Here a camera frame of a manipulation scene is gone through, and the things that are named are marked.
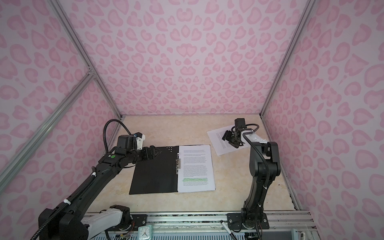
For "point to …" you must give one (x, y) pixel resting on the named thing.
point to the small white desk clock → (145, 232)
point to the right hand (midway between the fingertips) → (226, 138)
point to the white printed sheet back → (222, 147)
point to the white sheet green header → (196, 172)
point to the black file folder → (158, 175)
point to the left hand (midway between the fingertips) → (154, 150)
